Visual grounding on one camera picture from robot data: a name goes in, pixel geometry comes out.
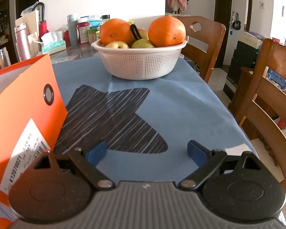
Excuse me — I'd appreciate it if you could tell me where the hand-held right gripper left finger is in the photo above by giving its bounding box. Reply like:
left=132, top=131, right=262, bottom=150
left=33, top=140, right=116, bottom=192

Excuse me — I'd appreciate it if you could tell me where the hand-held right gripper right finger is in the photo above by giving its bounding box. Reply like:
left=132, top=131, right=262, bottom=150
left=178, top=140, right=265, bottom=191

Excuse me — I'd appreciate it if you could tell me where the orange cardboard box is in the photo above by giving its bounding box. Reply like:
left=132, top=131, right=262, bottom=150
left=0, top=54, right=68, bottom=229

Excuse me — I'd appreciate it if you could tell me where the white plastic colander basket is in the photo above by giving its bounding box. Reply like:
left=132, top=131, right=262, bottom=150
left=91, top=39, right=188, bottom=80

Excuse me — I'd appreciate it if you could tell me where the yellow pear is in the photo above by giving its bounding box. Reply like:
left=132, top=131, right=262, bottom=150
left=105, top=41, right=129, bottom=49

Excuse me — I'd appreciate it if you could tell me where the reddish yellow apple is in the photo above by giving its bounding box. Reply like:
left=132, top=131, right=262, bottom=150
left=136, top=28, right=149, bottom=40

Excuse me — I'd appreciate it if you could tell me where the blue printed tablecloth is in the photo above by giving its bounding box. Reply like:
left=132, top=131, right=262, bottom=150
left=50, top=56, right=253, bottom=184

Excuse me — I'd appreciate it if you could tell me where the stack of black boxes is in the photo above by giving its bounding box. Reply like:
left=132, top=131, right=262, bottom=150
left=229, top=40, right=263, bottom=70

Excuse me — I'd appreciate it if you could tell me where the wooden chair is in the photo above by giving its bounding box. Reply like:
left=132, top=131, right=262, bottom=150
left=234, top=38, right=286, bottom=194
left=175, top=15, right=226, bottom=84

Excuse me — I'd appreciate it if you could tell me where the green tissue box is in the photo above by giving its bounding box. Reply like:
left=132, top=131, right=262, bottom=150
left=40, top=31, right=67, bottom=55

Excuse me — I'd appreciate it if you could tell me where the small green lid jar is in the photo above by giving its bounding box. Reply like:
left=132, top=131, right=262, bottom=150
left=87, top=28, right=99, bottom=44

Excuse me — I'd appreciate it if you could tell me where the red and white container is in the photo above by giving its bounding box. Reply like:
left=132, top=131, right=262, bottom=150
left=77, top=21, right=91, bottom=44

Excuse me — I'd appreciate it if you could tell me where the orange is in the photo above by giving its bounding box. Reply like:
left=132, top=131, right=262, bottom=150
left=148, top=15, right=186, bottom=48
left=99, top=19, right=135, bottom=46

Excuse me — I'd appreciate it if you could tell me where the grey bottle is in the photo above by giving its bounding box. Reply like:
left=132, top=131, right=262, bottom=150
left=67, top=14, right=79, bottom=46

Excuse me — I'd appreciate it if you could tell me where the small white paper bag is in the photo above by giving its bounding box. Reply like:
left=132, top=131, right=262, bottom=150
left=27, top=32, right=43, bottom=55

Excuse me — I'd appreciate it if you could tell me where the blue plastic container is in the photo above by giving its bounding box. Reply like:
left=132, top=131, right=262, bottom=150
left=88, top=19, right=103, bottom=28

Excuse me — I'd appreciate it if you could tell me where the pink thermos bottle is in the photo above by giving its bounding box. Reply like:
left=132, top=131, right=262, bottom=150
left=14, top=23, right=31, bottom=61

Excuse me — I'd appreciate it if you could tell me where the clear glass jar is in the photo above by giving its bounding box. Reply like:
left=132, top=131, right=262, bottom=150
left=0, top=48, right=11, bottom=72

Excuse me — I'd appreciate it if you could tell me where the black handbag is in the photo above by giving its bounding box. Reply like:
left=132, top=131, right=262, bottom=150
left=232, top=13, right=242, bottom=30

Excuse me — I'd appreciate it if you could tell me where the red folding umbrella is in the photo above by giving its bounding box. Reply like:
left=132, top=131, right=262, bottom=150
left=38, top=2, right=49, bottom=41

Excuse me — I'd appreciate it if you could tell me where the beige paper bag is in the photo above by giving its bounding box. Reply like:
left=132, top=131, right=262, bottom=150
left=15, top=10, right=42, bottom=37

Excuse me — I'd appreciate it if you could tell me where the black hair tie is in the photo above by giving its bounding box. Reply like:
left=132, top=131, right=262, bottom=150
left=130, top=24, right=142, bottom=41

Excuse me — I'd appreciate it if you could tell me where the dark wall shelf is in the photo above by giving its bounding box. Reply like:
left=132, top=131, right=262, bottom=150
left=0, top=0, right=17, bottom=74

